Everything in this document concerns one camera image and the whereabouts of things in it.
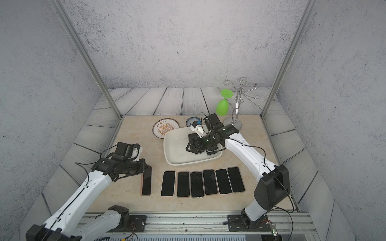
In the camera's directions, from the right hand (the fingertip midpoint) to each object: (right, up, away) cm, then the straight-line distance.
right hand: (192, 148), depth 76 cm
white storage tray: (-12, +1, +29) cm, 31 cm away
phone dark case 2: (+17, -21, +11) cm, 29 cm away
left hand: (-22, -10, +2) cm, 24 cm away
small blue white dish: (-3, +15, +38) cm, 41 cm away
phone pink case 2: (+2, -22, +8) cm, 23 cm away
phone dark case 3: (+10, -6, +20) cm, 24 cm away
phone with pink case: (+10, -21, +11) cm, 26 cm away
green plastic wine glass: (+18, +23, +17) cm, 33 cm away
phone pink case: (-6, -22, +9) cm, 24 cm away
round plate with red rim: (-24, +11, +39) cm, 47 cm away
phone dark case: (-14, -21, +9) cm, 27 cm away
